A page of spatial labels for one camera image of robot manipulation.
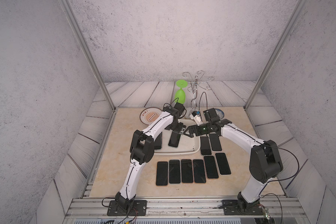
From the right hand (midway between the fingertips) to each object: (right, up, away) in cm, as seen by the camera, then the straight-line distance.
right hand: (189, 131), depth 87 cm
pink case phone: (+12, -11, +10) cm, 19 cm away
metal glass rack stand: (+5, +33, +6) cm, 34 cm away
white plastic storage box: (+1, -11, +11) cm, 15 cm away
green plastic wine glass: (-5, +25, +10) cm, 27 cm away
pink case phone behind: (-2, -23, 0) cm, 23 cm away
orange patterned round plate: (-30, +11, +31) cm, 44 cm away
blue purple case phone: (+21, -20, +2) cm, 30 cm away
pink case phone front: (+6, -24, -2) cm, 24 cm away
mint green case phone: (-20, -8, +9) cm, 23 cm away
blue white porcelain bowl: (+27, +12, +25) cm, 39 cm away
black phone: (-17, -24, -2) cm, 29 cm away
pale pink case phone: (+14, -23, +2) cm, 27 cm away
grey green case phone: (+19, -9, +12) cm, 24 cm away
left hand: (-6, 0, +9) cm, 11 cm away
